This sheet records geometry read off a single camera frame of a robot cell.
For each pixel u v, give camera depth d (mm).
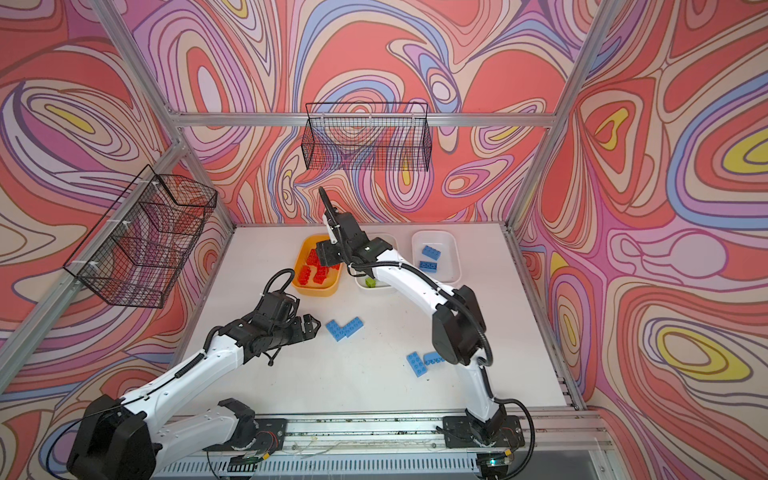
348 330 905
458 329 507
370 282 995
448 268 1056
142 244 686
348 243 650
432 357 847
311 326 783
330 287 955
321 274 1017
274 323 642
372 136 960
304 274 1072
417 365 832
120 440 390
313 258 1052
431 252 1085
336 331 899
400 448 720
